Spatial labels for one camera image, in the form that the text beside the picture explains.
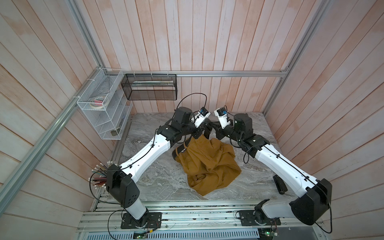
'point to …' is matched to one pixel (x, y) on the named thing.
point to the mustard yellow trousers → (210, 164)
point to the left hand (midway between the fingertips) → (203, 127)
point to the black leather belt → (180, 148)
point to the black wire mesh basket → (150, 86)
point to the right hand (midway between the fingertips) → (211, 122)
